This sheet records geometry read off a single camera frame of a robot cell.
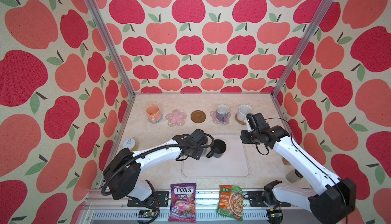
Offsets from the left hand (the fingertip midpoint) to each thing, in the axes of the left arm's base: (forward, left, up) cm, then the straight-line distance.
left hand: (199, 155), depth 83 cm
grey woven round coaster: (+27, +28, -5) cm, 39 cm away
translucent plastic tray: (-3, -20, -6) cm, 21 cm away
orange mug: (+31, +31, -2) cm, 44 cm away
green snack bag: (-21, -15, -4) cm, 26 cm away
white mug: (+33, -31, +1) cm, 45 cm away
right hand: (+6, -25, +8) cm, 27 cm away
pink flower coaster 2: (+33, -11, -4) cm, 35 cm away
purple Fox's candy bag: (-23, +8, -3) cm, 24 cm away
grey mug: (+5, -4, -3) cm, 7 cm away
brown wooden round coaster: (+31, 0, -6) cm, 32 cm away
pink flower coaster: (+31, +16, -6) cm, 35 cm away
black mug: (+6, -11, -4) cm, 13 cm away
